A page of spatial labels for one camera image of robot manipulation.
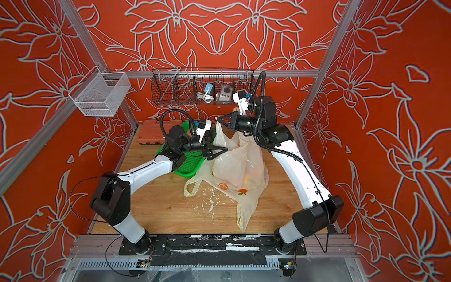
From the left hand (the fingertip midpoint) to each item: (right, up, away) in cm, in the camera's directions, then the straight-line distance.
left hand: (226, 142), depth 69 cm
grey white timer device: (0, +26, +21) cm, 33 cm away
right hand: (-5, +8, -6) cm, 11 cm away
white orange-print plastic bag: (+6, -14, +8) cm, 17 cm away
